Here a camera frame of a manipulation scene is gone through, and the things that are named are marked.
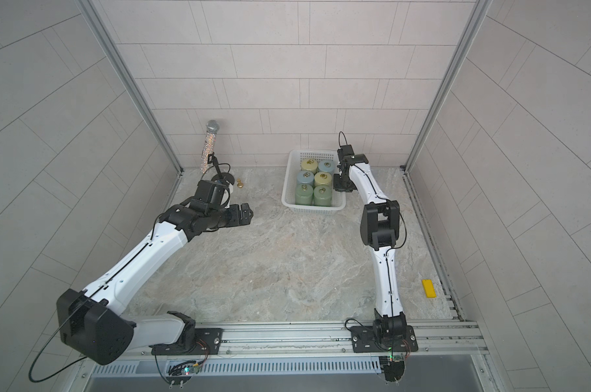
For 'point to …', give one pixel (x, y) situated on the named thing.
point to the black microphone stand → (221, 177)
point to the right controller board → (395, 367)
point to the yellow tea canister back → (310, 164)
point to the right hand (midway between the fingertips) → (342, 186)
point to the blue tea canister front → (304, 177)
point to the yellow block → (429, 288)
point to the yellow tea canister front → (322, 179)
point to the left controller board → (180, 373)
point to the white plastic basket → (295, 160)
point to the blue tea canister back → (326, 166)
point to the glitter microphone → (210, 143)
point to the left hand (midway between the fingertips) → (247, 212)
